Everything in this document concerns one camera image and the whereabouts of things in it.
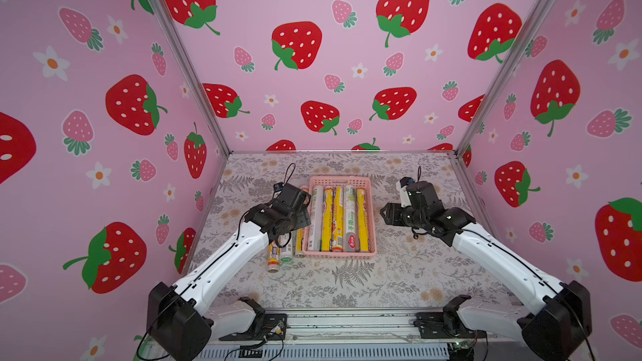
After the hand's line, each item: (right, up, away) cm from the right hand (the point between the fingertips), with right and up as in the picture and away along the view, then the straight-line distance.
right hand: (395, 207), depth 81 cm
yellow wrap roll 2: (-23, -7, +14) cm, 28 cm away
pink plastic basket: (-10, +8, +21) cm, 24 cm away
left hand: (-31, -3, -1) cm, 31 cm away
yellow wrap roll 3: (-19, -6, +13) cm, 24 cm away
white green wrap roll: (-37, -16, +4) cm, 40 cm away
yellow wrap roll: (-41, -18, +4) cm, 45 cm away
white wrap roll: (-27, -8, +11) cm, 30 cm away
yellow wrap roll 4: (-9, -6, +13) cm, 17 cm away
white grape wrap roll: (-14, -6, +12) cm, 19 cm away
